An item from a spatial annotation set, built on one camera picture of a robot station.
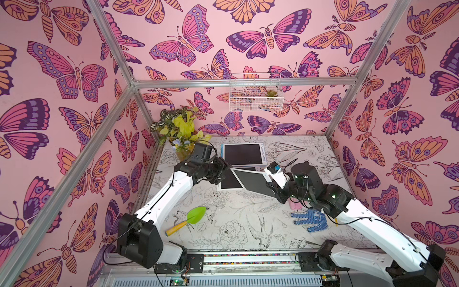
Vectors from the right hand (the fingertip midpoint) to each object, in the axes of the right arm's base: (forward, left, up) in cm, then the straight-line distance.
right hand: (269, 180), depth 71 cm
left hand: (+8, +15, -4) cm, 17 cm away
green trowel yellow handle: (-6, +34, -25) cm, 42 cm away
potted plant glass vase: (+32, +44, 0) cm, 54 cm away
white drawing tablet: (+7, +16, -14) cm, 23 cm away
